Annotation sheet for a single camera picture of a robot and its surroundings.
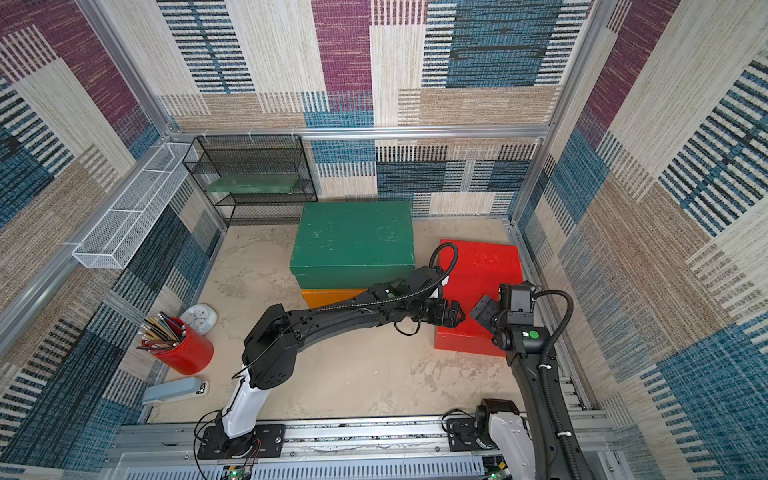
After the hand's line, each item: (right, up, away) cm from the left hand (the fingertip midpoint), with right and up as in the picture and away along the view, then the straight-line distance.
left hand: (456, 316), depth 80 cm
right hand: (+9, -1, -1) cm, 9 cm away
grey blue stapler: (-70, -18, -2) cm, 73 cm away
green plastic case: (-60, +38, +14) cm, 73 cm away
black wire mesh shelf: (-71, +46, +27) cm, 88 cm away
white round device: (-75, -3, +12) cm, 76 cm away
